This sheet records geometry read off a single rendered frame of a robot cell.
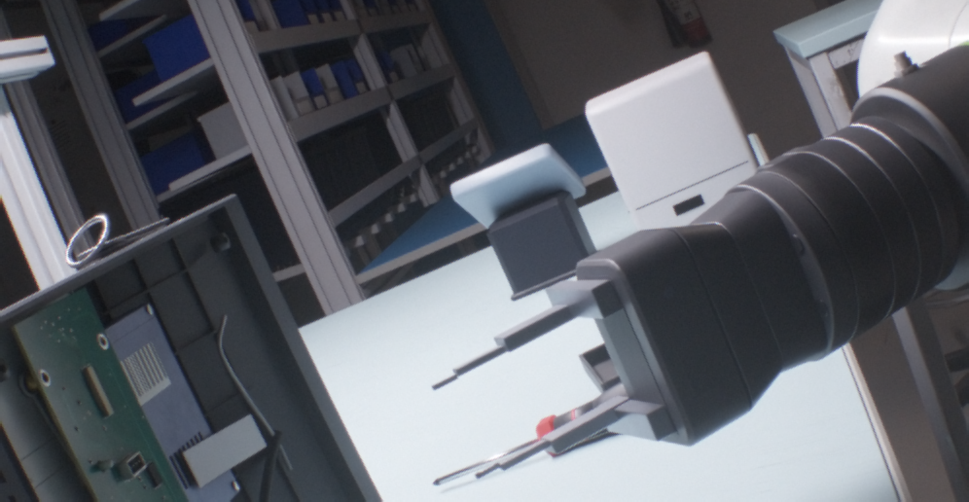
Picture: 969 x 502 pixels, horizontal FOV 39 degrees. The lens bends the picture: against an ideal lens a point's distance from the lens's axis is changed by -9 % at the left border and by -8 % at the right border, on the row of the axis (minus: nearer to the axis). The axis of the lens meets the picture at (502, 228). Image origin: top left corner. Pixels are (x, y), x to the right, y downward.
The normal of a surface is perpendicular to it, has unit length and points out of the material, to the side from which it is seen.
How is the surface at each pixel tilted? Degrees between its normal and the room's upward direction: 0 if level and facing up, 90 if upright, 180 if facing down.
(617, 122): 90
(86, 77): 90
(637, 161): 90
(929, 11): 28
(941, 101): 41
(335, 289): 90
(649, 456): 0
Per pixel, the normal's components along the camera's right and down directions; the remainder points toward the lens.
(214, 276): 0.73, -0.26
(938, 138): -0.86, 0.42
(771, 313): 0.18, 0.03
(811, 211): 0.04, -0.54
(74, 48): -0.12, 0.16
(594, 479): -0.41, -0.91
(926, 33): -0.83, -0.39
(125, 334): 0.89, -0.37
